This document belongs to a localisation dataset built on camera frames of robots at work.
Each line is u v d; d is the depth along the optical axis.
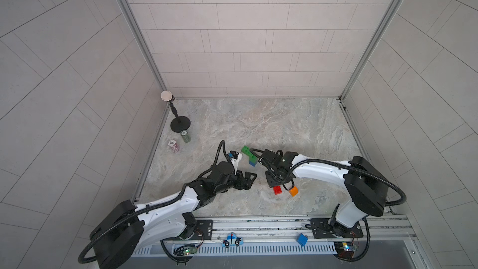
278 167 0.62
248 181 0.69
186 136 0.94
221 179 0.60
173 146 0.89
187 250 0.65
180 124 1.02
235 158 0.71
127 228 0.40
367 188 0.44
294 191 0.80
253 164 0.88
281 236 0.71
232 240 0.68
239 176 0.68
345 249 0.68
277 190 0.80
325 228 0.72
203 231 0.71
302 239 0.69
